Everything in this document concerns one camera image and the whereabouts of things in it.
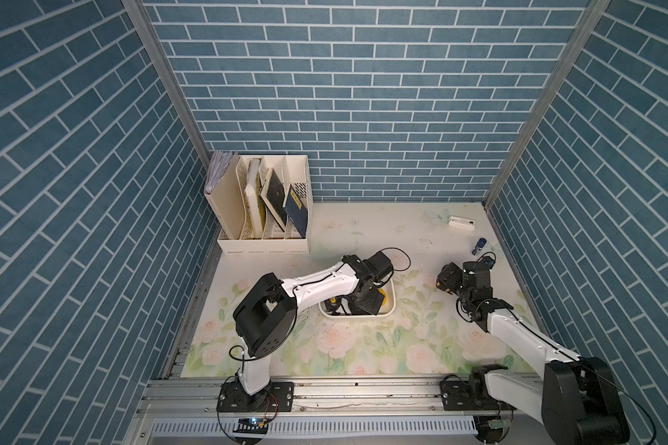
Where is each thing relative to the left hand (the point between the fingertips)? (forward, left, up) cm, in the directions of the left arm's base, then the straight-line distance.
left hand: (369, 304), depth 86 cm
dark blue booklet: (+37, +26, +3) cm, 45 cm away
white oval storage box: (-2, -5, +1) cm, 6 cm away
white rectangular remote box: (+37, -40, -2) cm, 54 cm away
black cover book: (+36, +34, +12) cm, 51 cm away
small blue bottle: (+22, -41, +3) cm, 47 cm away
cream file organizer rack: (+32, +38, +11) cm, 51 cm away
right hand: (+9, -28, +4) cm, 30 cm away
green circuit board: (-30, +32, -8) cm, 45 cm away
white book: (+28, +39, +13) cm, 50 cm away
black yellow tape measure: (+1, +12, -3) cm, 12 cm away
